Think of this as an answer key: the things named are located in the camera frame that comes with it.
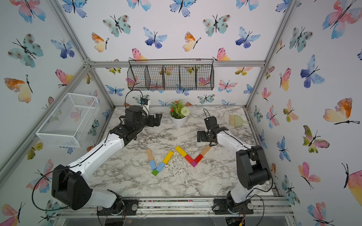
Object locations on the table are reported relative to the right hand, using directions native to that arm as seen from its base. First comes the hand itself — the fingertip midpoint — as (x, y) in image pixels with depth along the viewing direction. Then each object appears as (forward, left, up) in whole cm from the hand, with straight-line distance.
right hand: (206, 135), depth 93 cm
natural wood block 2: (-7, 0, -8) cm, 11 cm away
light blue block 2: (-19, +29, -8) cm, 35 cm away
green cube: (-23, +31, -8) cm, 40 cm away
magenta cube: (-16, +8, -8) cm, 20 cm away
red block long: (-13, +11, -8) cm, 19 cm away
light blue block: (-18, +33, -8) cm, 39 cm away
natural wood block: (-11, +37, -8) cm, 39 cm away
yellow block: (-14, +25, -8) cm, 30 cm away
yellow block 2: (-8, +17, -8) cm, 20 cm away
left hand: (+2, +31, +19) cm, 36 cm away
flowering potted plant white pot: (+11, +19, +9) cm, 23 cm away
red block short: (-13, +5, -7) cm, 16 cm away
